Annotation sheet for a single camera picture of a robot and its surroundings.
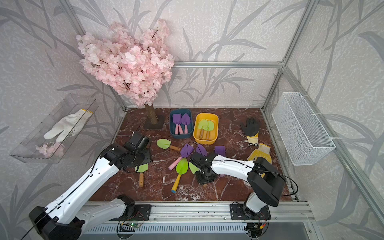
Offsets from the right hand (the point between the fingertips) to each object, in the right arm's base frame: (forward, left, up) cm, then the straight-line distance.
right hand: (201, 181), depth 82 cm
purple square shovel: (+33, +14, +2) cm, 36 cm away
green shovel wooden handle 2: (+26, +24, -1) cm, 35 cm away
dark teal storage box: (+39, +21, +1) cm, 44 cm away
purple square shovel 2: (+20, -13, -2) cm, 24 cm away
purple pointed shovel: (+45, +11, -1) cm, 47 cm away
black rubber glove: (+37, -36, -2) cm, 52 cm away
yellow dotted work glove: (+19, -40, -2) cm, 44 cm away
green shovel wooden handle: (+38, -7, -1) cm, 39 cm away
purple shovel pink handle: (+45, +18, 0) cm, 49 cm away
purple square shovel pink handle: (+19, +10, -1) cm, 22 cm away
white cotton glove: (+16, +60, +32) cm, 70 cm away
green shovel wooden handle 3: (+9, +4, -3) cm, 10 cm away
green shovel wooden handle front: (+40, -1, 0) cm, 40 cm away
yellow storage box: (+32, -9, -1) cm, 33 cm away
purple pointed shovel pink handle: (+20, 0, -1) cm, 20 cm away
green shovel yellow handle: (+8, +11, -1) cm, 14 cm away
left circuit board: (-20, +32, 0) cm, 37 cm away
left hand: (+7, +26, +15) cm, 31 cm away
